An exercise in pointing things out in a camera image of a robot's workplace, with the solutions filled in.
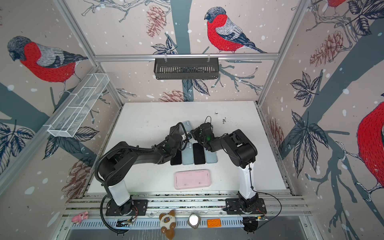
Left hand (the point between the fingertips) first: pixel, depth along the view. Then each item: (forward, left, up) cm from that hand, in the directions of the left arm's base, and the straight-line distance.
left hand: (174, 134), depth 93 cm
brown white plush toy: (-46, 0, -5) cm, 46 cm away
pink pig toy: (-43, +43, -6) cm, 61 cm away
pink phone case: (-25, -11, -8) cm, 29 cm away
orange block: (-46, -22, -6) cm, 51 cm away
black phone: (+8, -1, -6) cm, 10 cm away
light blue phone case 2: (-13, -23, -7) cm, 27 cm away
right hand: (+4, -10, -4) cm, 11 cm away
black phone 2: (-10, -16, -8) cm, 20 cm away
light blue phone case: (-11, -9, -7) cm, 16 cm away
